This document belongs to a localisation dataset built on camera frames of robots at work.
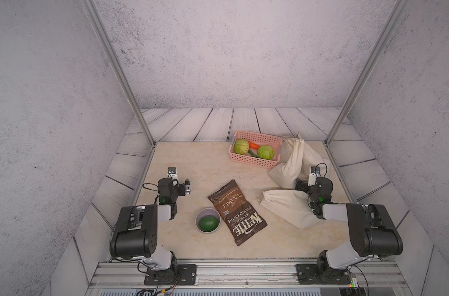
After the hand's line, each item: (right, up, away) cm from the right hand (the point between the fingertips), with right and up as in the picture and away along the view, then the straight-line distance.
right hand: (307, 177), depth 94 cm
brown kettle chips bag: (-33, -17, -9) cm, 38 cm away
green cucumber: (-25, +12, +20) cm, 35 cm away
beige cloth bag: (-12, +3, -5) cm, 14 cm away
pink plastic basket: (-11, +19, +22) cm, 31 cm away
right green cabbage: (-19, +13, +13) cm, 27 cm away
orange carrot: (-24, +17, +21) cm, 37 cm away
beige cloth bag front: (-11, -11, -10) cm, 19 cm away
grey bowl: (-49, -14, -9) cm, 52 cm away
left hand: (-64, -1, +1) cm, 64 cm away
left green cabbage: (-33, +17, +14) cm, 39 cm away
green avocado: (-48, -18, -13) cm, 53 cm away
